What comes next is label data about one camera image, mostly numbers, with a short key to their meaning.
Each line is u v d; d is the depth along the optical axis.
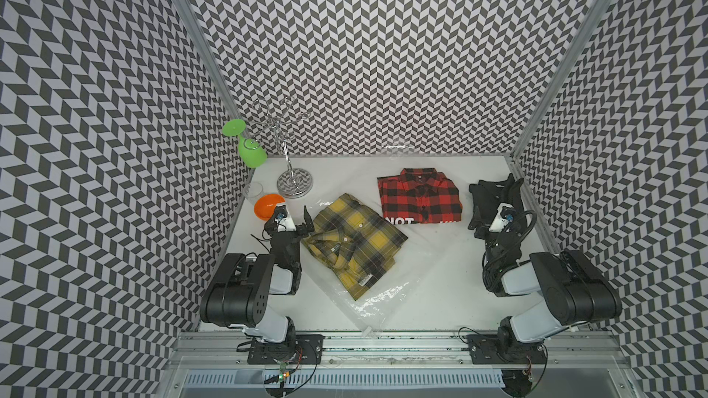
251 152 0.92
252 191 1.03
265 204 0.94
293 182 1.08
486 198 1.04
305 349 0.71
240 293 0.45
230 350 0.72
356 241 0.90
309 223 0.83
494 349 0.72
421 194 1.02
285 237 0.69
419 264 0.90
